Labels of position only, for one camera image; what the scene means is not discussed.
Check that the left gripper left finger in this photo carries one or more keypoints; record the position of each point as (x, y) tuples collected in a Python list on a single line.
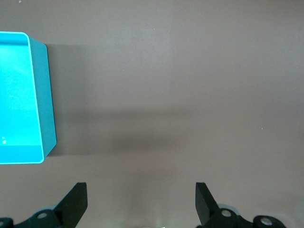
[(73, 204)]

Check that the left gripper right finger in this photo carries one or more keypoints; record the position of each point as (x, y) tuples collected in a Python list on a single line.
[(206, 206)]

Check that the turquoise plastic bin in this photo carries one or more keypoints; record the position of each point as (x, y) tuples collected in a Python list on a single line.
[(19, 95)]

